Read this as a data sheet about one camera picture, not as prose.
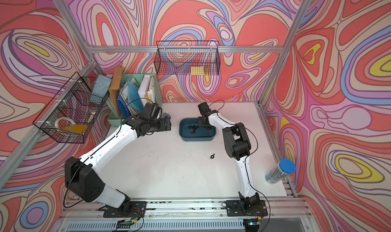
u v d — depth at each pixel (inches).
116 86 33.0
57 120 26.3
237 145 23.5
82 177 16.2
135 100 37.2
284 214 28.9
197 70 35.8
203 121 31.6
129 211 28.3
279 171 27.3
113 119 42.5
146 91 35.9
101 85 31.7
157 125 28.9
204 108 33.3
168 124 29.6
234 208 28.7
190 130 40.8
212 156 35.8
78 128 26.6
